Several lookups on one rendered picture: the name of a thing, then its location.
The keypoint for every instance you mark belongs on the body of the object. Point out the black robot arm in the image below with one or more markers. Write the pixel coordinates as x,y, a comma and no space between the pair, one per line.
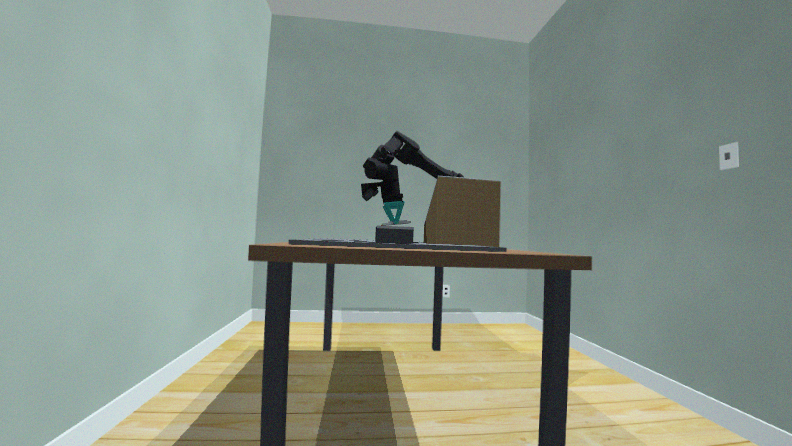
409,154

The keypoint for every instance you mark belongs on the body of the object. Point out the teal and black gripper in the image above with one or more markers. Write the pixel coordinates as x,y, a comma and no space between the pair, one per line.
394,201

